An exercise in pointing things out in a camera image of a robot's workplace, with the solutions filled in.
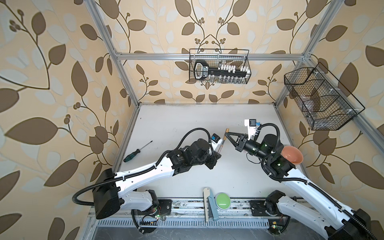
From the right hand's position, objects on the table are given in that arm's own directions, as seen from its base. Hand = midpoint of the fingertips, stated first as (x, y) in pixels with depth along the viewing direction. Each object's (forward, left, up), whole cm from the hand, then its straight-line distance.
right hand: (226, 135), depth 67 cm
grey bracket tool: (-19, +8, -27) cm, 33 cm away
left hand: (-5, +2, -9) cm, 10 cm away
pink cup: (+3, -45, -27) cm, 53 cm away
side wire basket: (+14, -51, +5) cm, 53 cm away
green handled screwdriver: (+8, +52, -28) cm, 60 cm away
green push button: (-21, +1, -28) cm, 35 cm away
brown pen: (-2, +2, -6) cm, 7 cm away
